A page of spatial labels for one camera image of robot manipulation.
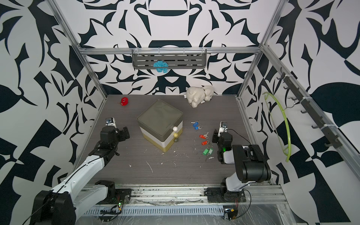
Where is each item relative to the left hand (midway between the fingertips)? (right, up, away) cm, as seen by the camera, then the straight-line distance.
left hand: (117, 127), depth 85 cm
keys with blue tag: (+52, -2, +17) cm, 54 cm away
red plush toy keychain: (-6, +17, +26) cm, 32 cm away
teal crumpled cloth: (+25, +40, +6) cm, 48 cm away
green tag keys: (+57, -16, +6) cm, 59 cm away
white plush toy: (+49, +21, +23) cm, 58 cm away
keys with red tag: (+55, -8, +11) cm, 56 cm away
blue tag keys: (+49, 0, +19) cm, 52 cm away
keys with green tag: (+53, -16, +4) cm, 56 cm away
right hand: (+64, -2, +9) cm, 65 cm away
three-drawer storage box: (+27, +2, -7) cm, 28 cm away
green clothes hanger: (+87, -8, -20) cm, 89 cm away
